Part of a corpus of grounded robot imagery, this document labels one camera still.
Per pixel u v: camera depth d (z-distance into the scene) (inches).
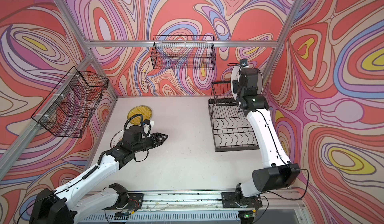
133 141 23.7
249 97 20.1
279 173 15.3
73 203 16.5
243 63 22.6
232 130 38.7
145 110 43.2
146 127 28.2
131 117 23.4
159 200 29.5
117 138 37.6
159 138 28.3
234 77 32.3
